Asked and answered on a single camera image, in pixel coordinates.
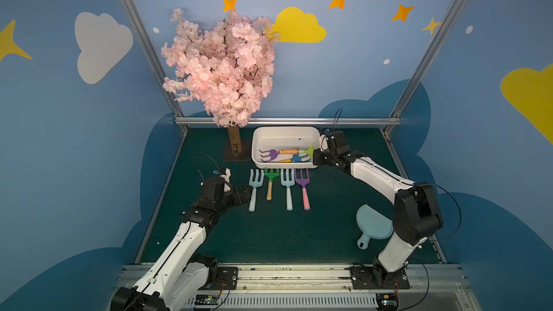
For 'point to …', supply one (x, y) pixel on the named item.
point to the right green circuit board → (387, 302)
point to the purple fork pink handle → (304, 182)
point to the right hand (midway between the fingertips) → (316, 151)
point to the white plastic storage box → (276, 138)
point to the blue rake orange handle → (297, 158)
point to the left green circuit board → (207, 299)
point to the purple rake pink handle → (273, 154)
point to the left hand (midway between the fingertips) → (242, 187)
